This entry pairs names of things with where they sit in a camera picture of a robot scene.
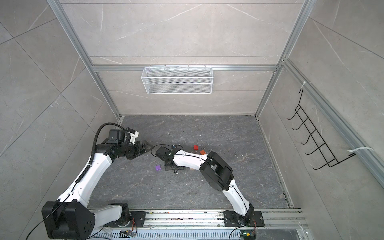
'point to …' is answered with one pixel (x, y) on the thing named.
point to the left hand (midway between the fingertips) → (147, 146)
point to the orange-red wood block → (202, 152)
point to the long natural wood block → (192, 169)
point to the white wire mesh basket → (177, 80)
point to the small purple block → (158, 167)
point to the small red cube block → (196, 147)
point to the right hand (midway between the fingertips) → (173, 165)
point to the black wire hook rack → (322, 148)
